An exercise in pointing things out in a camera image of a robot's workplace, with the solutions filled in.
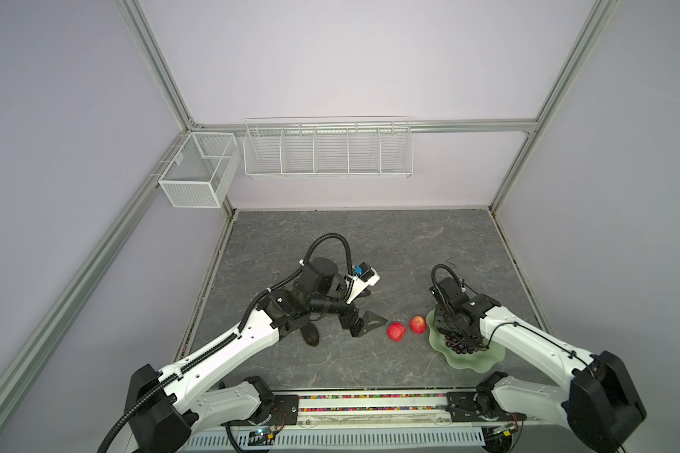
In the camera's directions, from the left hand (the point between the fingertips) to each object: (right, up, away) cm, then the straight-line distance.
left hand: (374, 310), depth 68 cm
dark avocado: (-18, -11, +16) cm, 26 cm away
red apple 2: (+15, -9, +17) cm, 24 cm away
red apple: (+8, -10, +15) cm, 19 cm away
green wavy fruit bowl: (+32, -18, +12) cm, 38 cm away
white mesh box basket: (-60, +42, +33) cm, 81 cm away
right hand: (+23, -7, +17) cm, 30 cm away
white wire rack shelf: (-15, +50, +31) cm, 60 cm away
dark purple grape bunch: (+27, -13, +13) cm, 32 cm away
